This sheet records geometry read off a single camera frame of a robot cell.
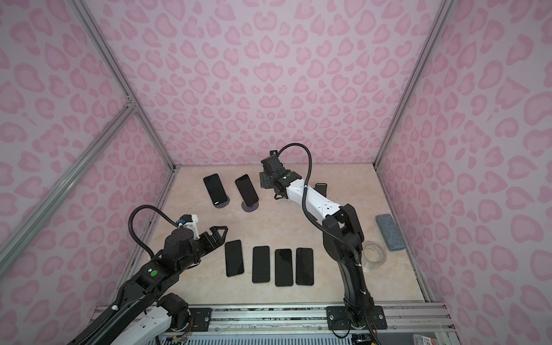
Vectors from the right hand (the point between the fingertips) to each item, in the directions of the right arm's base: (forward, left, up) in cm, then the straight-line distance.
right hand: (273, 176), depth 94 cm
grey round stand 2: (-6, +12, -16) cm, 21 cm away
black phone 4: (-33, -5, -18) cm, 38 cm away
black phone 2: (-4, +12, -5) cm, 14 cm away
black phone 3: (-31, +15, -14) cm, 37 cm away
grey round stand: (-6, +24, -13) cm, 28 cm away
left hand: (-27, +17, +1) cm, 32 cm away
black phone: (-2, +27, -6) cm, 27 cm away
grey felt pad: (-19, -50, -14) cm, 55 cm away
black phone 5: (-33, +4, -16) cm, 37 cm away
